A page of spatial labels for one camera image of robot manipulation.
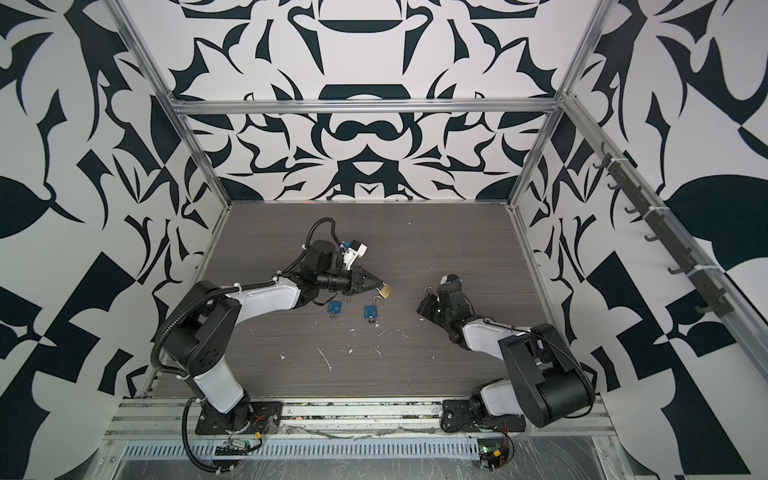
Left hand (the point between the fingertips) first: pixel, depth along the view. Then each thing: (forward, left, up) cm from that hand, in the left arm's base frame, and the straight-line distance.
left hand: (385, 279), depth 82 cm
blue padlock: (-1, +15, -14) cm, 21 cm away
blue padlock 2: (-3, +5, -14) cm, 15 cm away
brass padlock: (-2, 0, -3) cm, 4 cm away
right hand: (0, -11, -12) cm, 16 cm away
